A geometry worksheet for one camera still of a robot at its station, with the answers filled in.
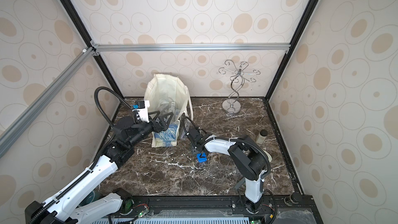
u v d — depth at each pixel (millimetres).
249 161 484
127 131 521
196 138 729
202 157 779
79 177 443
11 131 519
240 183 814
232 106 1129
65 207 395
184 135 994
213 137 614
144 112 605
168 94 1066
